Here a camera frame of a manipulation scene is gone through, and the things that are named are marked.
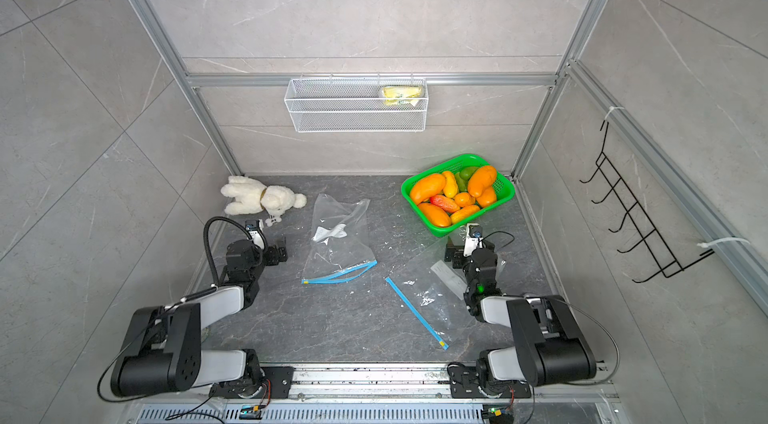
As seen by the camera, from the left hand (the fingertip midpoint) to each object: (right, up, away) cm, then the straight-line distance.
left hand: (270, 235), depth 92 cm
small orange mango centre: (+63, +11, +9) cm, 65 cm away
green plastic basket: (+80, +15, +16) cm, 83 cm away
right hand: (+61, 0, -1) cm, 61 cm away
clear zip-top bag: (+51, -15, -3) cm, 53 cm away
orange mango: (+62, +6, +9) cm, 63 cm away
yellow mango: (+59, +16, +13) cm, 63 cm away
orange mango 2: (+72, +12, +13) cm, 74 cm away
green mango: (+66, +21, +16) cm, 71 cm away
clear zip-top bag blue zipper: (+22, -5, 0) cm, 22 cm away
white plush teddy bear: (-11, +12, +9) cm, 19 cm away
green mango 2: (+65, +17, +18) cm, 69 cm away
